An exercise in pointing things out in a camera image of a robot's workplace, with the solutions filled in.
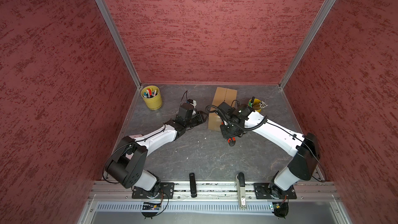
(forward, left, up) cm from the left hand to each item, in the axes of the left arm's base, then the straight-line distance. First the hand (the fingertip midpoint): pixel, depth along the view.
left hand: (207, 118), depth 86 cm
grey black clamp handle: (-29, -16, -8) cm, 34 cm away
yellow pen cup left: (+19, +37, -2) cm, 42 cm away
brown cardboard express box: (+16, -9, +2) cm, 19 cm away
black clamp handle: (-32, +7, -11) cm, 35 cm away
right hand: (-12, -10, +1) cm, 16 cm away
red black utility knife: (-15, -12, +3) cm, 19 cm away
